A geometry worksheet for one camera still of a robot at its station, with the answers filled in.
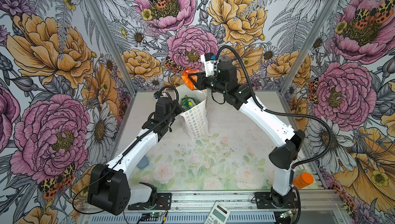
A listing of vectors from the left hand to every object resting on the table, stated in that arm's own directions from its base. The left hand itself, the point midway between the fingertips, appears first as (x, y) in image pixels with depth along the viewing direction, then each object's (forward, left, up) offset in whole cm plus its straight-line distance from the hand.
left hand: (180, 107), depth 83 cm
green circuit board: (-45, +11, -22) cm, 52 cm away
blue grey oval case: (-22, +20, -20) cm, 36 cm away
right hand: (+1, -7, +18) cm, 19 cm away
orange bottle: (-34, -58, -12) cm, 68 cm away
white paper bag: (-6, -8, -5) cm, 11 cm away
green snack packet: (+4, -4, -2) cm, 6 cm away
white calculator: (-46, -19, -21) cm, 54 cm away
